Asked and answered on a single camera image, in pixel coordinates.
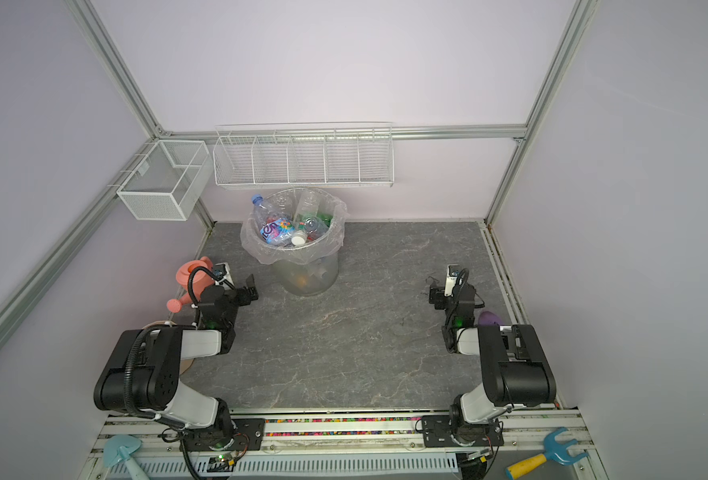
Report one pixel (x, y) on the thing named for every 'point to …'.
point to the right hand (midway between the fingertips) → (452, 283)
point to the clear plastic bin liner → (312, 252)
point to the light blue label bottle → (275, 227)
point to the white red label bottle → (314, 227)
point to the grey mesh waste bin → (306, 280)
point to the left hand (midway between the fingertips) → (239, 279)
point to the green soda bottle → (326, 218)
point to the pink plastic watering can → (200, 280)
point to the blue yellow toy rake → (556, 451)
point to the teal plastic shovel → (119, 448)
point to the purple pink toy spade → (489, 318)
